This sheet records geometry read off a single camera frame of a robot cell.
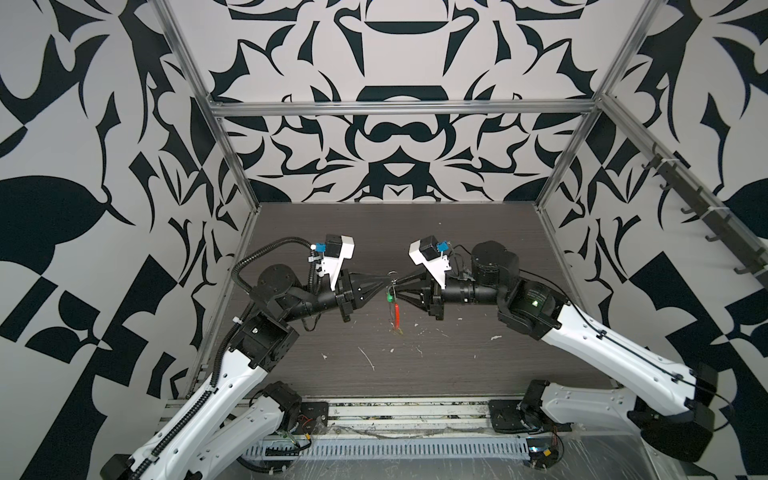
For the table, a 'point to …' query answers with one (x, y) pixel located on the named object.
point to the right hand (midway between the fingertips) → (395, 289)
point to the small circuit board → (542, 452)
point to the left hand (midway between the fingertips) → (392, 276)
